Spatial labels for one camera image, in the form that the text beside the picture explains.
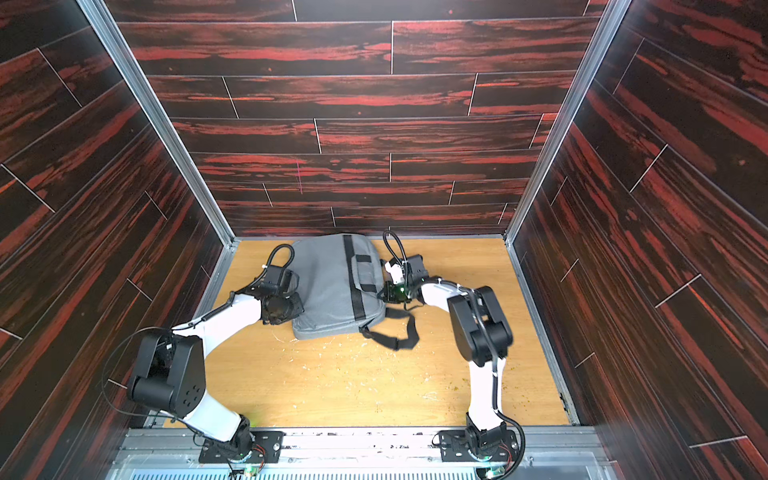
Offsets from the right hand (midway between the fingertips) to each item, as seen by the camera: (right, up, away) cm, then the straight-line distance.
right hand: (384, 293), depth 101 cm
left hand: (-26, -4, -7) cm, 28 cm away
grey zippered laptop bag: (-15, +3, -2) cm, 16 cm away
